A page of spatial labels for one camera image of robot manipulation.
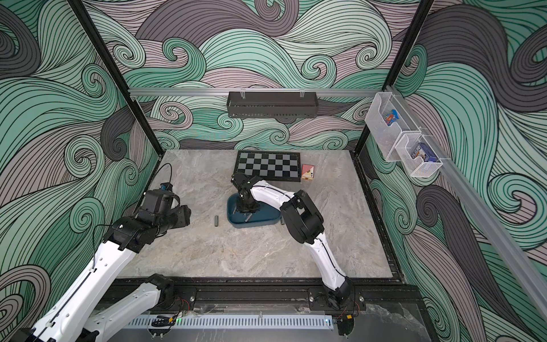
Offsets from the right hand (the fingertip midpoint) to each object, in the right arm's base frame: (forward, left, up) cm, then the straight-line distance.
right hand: (246, 210), depth 97 cm
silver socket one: (-6, +13, +1) cm, 14 cm away
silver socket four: (-5, -1, +2) cm, 5 cm away
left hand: (-12, +20, +21) cm, 31 cm away
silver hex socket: (-6, -16, +1) cm, 18 cm away
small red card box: (+22, -31, +1) cm, 38 cm away
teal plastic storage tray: (-5, -9, +2) cm, 10 cm away
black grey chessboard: (+25, -11, +3) cm, 27 cm away
